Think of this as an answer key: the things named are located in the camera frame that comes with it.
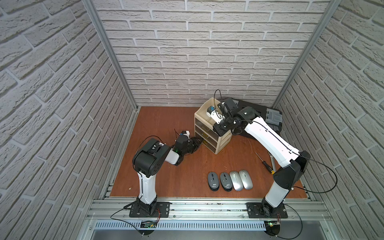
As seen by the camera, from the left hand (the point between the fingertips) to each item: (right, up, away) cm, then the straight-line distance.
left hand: (206, 138), depth 93 cm
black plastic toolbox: (+42, +14, -1) cm, 44 cm away
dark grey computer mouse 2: (+10, -23, -11) cm, 27 cm away
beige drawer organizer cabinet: (+11, -2, -3) cm, 11 cm away
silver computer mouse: (+16, -23, -10) cm, 30 cm away
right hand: (+5, +8, -15) cm, 17 cm away
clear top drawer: (-1, +7, -12) cm, 14 cm away
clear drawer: (-1, +2, -5) cm, 6 cm away
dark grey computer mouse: (+3, -23, -12) cm, 26 cm away
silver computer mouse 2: (+22, -22, -10) cm, 33 cm away
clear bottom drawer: (+2, -4, -1) cm, 5 cm away
